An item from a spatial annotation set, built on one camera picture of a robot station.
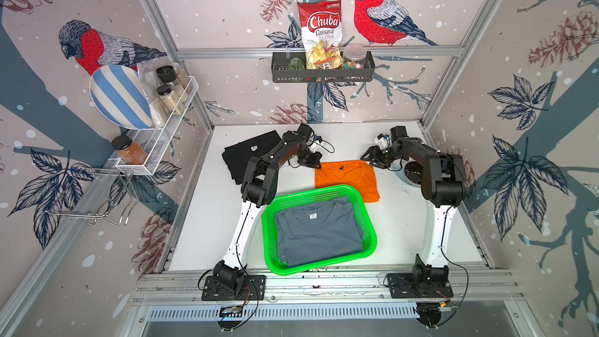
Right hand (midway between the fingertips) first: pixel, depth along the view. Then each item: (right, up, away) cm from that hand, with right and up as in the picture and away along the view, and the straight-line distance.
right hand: (365, 159), depth 105 cm
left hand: (-20, -1, -2) cm, 20 cm away
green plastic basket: (-6, -25, -29) cm, 39 cm away
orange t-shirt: (-4, -6, -5) cm, 9 cm away
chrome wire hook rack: (-84, -7, -41) cm, 94 cm away
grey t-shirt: (-23, -25, -21) cm, 40 cm away
